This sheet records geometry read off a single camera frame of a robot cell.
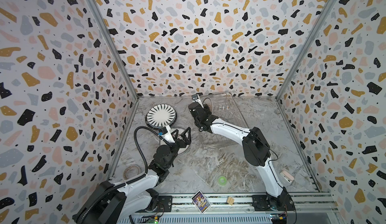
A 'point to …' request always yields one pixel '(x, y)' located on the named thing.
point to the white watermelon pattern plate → (180, 150)
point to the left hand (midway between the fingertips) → (185, 127)
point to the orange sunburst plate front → (209, 107)
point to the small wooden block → (230, 200)
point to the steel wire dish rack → (224, 107)
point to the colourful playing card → (201, 202)
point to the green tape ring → (224, 180)
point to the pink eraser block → (286, 176)
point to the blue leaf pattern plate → (160, 115)
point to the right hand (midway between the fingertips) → (199, 102)
